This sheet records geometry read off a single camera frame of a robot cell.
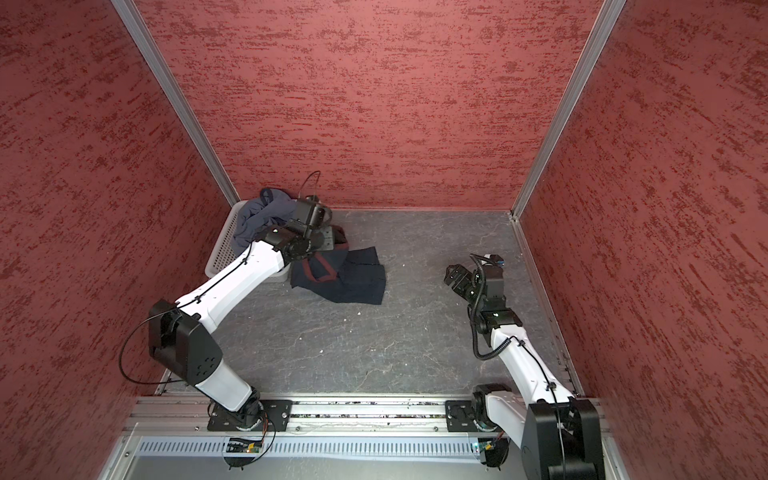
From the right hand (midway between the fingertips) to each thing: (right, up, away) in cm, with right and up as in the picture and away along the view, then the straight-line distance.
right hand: (454, 278), depth 86 cm
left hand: (-38, +11, -2) cm, 40 cm away
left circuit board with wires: (-54, -39, -15) cm, 68 cm away
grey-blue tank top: (-69, +20, +20) cm, 75 cm away
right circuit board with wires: (+7, -40, -15) cm, 43 cm away
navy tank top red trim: (-34, 0, +6) cm, 34 cm away
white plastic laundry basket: (-76, +8, +13) cm, 78 cm away
